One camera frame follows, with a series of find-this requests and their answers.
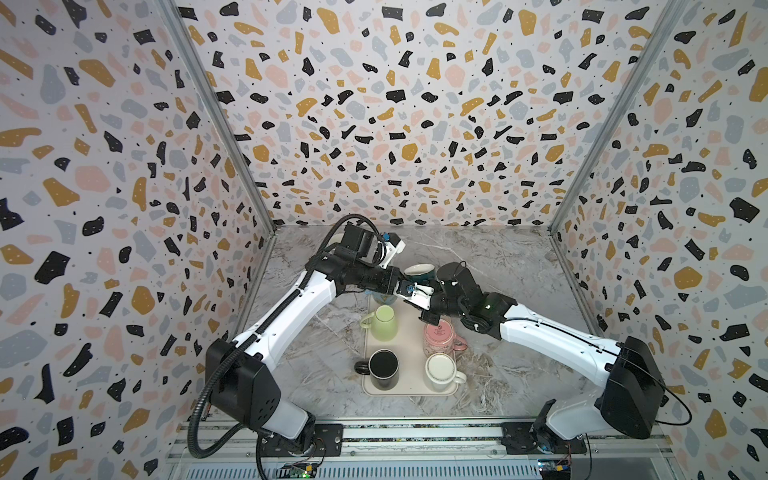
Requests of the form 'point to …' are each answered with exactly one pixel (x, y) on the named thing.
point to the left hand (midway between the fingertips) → (410, 282)
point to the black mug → (383, 368)
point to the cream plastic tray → (408, 344)
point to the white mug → (441, 371)
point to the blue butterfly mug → (384, 298)
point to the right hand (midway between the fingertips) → (404, 289)
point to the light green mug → (382, 323)
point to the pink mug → (442, 339)
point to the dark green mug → (420, 272)
